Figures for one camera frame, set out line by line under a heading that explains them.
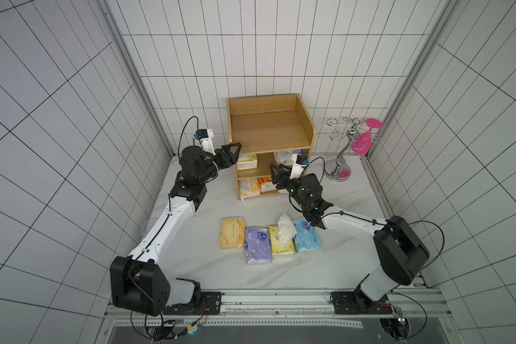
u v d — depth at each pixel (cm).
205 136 65
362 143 96
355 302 65
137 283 37
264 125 88
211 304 73
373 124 94
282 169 81
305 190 63
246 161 88
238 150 70
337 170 110
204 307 71
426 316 66
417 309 72
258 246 81
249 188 97
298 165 71
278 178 72
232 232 85
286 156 88
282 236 83
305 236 85
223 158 65
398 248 46
